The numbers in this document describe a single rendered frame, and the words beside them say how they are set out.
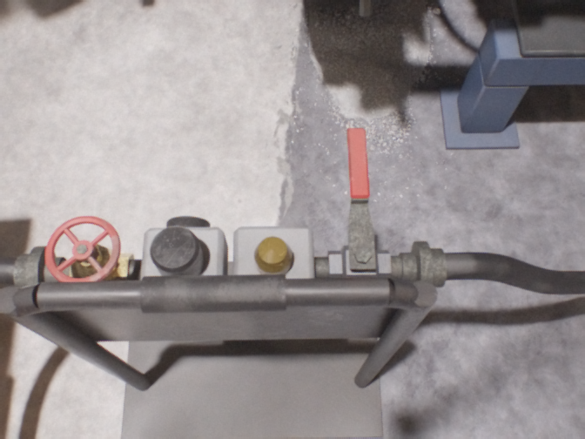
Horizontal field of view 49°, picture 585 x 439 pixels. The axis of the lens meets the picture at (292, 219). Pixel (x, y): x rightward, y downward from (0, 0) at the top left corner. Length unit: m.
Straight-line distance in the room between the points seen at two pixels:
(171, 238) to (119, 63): 0.80
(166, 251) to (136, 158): 0.65
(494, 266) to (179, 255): 0.32
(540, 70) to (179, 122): 0.66
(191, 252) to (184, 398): 0.51
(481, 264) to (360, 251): 0.13
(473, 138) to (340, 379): 0.52
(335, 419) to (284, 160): 0.48
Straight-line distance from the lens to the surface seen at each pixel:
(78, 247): 0.64
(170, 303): 0.54
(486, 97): 1.17
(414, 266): 0.68
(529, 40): 1.10
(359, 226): 0.66
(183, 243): 0.62
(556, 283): 0.80
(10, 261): 0.73
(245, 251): 0.66
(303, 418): 1.07
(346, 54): 1.34
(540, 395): 1.16
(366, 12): 1.09
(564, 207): 1.28
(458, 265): 0.68
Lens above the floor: 1.08
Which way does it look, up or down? 68 degrees down
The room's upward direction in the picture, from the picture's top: straight up
